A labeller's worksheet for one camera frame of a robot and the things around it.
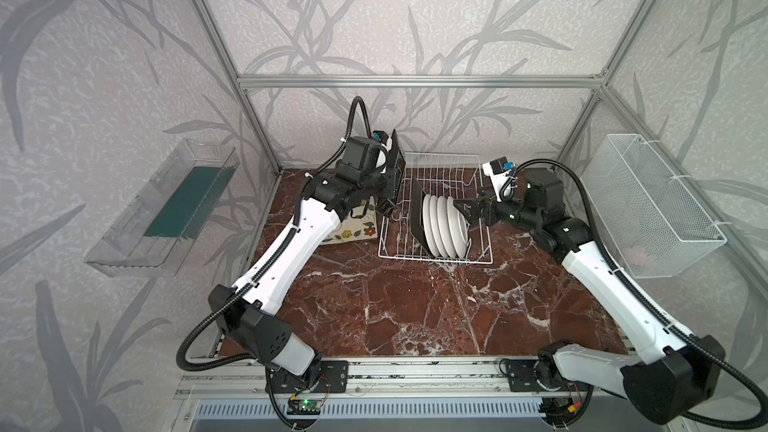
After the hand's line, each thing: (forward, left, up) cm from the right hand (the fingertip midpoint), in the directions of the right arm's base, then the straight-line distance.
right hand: (469, 187), depth 74 cm
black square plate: (-3, +13, -14) cm, 20 cm away
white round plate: (-2, +7, -15) cm, 17 cm away
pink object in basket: (-14, -41, -10) cm, 44 cm away
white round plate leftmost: (-2, +10, -15) cm, 18 cm away
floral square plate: (+9, +32, -30) cm, 45 cm away
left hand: (+4, +17, +3) cm, 18 cm away
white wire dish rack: (+31, -1, -29) cm, 42 cm away
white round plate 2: (0, +5, -15) cm, 16 cm away
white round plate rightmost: (-1, 0, -18) cm, 18 cm away
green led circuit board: (-43, +40, -32) cm, 67 cm away
